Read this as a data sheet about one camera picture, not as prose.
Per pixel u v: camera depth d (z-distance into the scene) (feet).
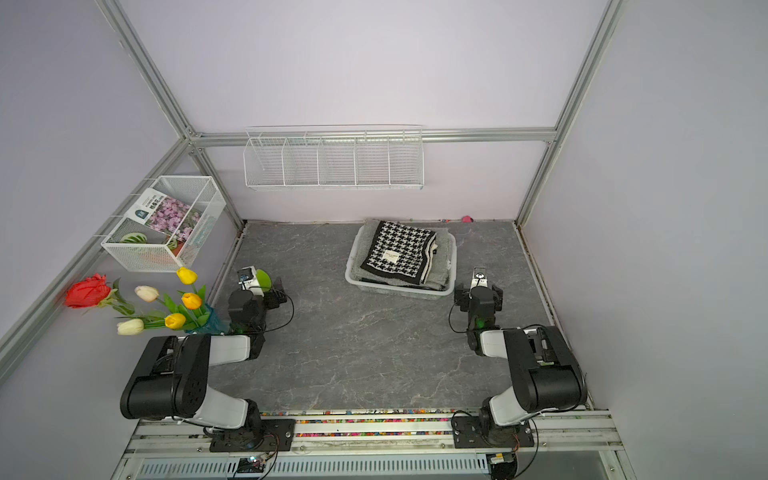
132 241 2.32
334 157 3.25
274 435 2.37
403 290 2.98
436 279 2.92
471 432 2.42
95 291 1.93
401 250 3.08
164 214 2.44
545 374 1.49
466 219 4.06
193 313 2.24
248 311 2.37
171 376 1.49
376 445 2.41
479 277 2.60
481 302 2.31
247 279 2.57
